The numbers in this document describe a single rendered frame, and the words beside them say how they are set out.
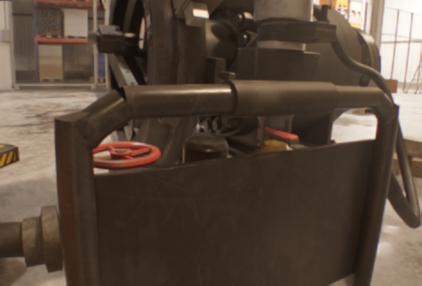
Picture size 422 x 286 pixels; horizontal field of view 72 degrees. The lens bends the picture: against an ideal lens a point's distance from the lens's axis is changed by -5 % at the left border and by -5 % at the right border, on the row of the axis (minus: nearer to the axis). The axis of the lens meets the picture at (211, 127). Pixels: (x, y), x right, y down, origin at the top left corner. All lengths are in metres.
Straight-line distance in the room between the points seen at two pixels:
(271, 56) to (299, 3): 0.08
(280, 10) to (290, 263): 0.33
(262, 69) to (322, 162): 0.16
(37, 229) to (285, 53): 0.39
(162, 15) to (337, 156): 0.55
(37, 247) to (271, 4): 0.41
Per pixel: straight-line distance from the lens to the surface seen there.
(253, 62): 0.45
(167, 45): 0.77
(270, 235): 0.35
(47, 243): 0.29
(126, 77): 1.02
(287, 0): 0.47
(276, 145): 0.36
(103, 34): 1.15
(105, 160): 0.26
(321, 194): 0.38
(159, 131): 0.83
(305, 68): 0.51
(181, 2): 0.73
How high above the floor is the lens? 0.58
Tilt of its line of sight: 11 degrees down
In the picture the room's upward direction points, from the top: 2 degrees clockwise
